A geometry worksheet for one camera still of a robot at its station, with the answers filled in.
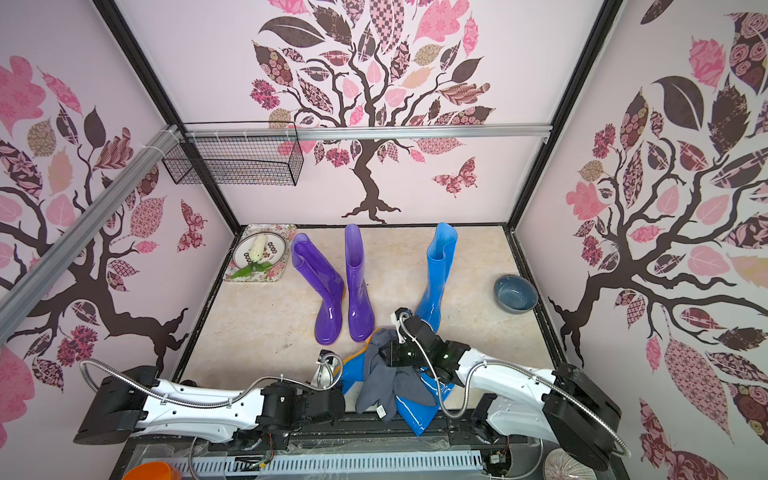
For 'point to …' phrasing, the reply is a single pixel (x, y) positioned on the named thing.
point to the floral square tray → (275, 273)
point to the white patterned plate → (274, 251)
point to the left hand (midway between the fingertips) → (342, 394)
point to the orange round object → (155, 470)
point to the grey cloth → (382, 383)
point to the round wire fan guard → (561, 465)
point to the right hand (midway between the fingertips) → (379, 351)
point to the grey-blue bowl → (514, 294)
